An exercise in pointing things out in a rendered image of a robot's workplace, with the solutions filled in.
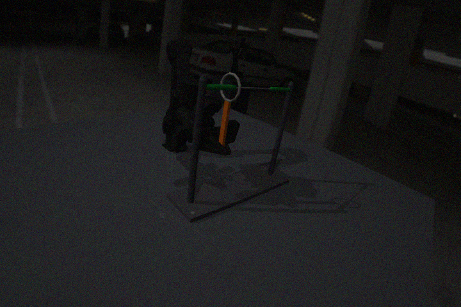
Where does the orange handle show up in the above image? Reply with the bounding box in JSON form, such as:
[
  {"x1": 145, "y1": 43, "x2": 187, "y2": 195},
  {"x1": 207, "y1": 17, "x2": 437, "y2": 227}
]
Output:
[{"x1": 219, "y1": 72, "x2": 241, "y2": 147}]

